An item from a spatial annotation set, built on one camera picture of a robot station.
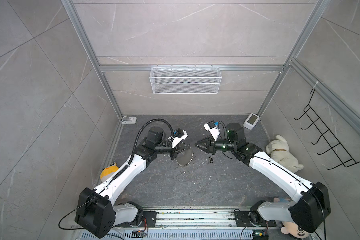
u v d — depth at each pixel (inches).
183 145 27.4
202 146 27.1
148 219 28.9
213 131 25.6
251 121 43.8
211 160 37.3
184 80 39.7
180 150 27.0
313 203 15.3
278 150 35.6
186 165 31.4
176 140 24.6
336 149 25.4
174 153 25.5
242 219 28.7
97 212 15.4
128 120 44.9
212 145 24.8
